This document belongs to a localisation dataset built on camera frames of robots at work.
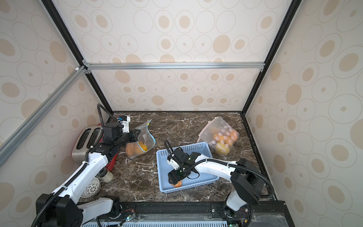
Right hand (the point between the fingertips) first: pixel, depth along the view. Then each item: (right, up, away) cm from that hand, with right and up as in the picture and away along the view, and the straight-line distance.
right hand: (177, 176), depth 81 cm
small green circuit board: (-24, -17, -11) cm, 31 cm away
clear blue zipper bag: (-22, +19, +11) cm, 31 cm away
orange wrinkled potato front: (+1, 0, -10) cm, 10 cm away
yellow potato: (-21, +16, +6) cm, 27 cm away
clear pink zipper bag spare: (+26, +23, +9) cm, 36 cm away
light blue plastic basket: (-9, +2, +10) cm, 14 cm away
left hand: (-19, +28, -2) cm, 33 cm away
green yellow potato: (+28, +15, +7) cm, 32 cm away
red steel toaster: (-52, +23, +1) cm, 56 cm away
